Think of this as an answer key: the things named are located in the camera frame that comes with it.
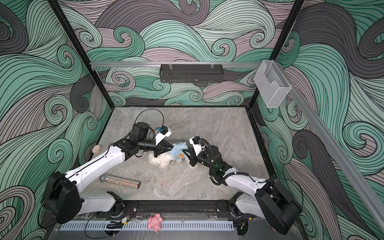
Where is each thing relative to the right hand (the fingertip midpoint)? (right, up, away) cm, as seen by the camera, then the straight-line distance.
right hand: (184, 150), depth 78 cm
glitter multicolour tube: (-37, -17, +1) cm, 41 cm away
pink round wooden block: (-56, -3, +14) cm, 58 cm away
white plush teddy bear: (-11, -5, -4) cm, 13 cm away
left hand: (-6, +3, -3) cm, 7 cm away
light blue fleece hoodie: (-3, -1, -4) cm, 5 cm away
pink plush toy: (-13, -31, -12) cm, 35 cm away
